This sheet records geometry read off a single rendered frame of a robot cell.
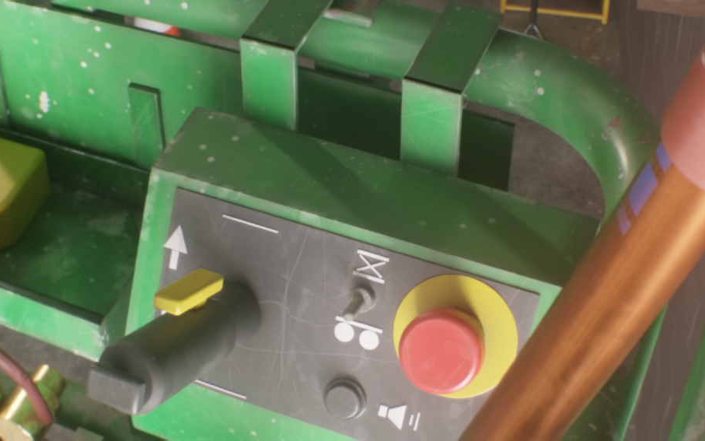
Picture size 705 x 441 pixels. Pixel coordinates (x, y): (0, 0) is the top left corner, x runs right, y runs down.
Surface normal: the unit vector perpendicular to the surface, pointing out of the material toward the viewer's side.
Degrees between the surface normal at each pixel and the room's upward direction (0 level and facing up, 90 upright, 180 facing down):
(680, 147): 80
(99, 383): 58
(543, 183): 0
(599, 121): 45
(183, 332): 41
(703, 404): 27
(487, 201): 0
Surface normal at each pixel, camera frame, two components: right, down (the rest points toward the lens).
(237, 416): -0.38, 0.67
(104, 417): -0.18, -0.31
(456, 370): -0.32, 0.20
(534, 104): -0.62, 0.45
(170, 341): 0.59, -0.72
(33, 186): 0.93, 0.27
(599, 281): -0.81, 0.30
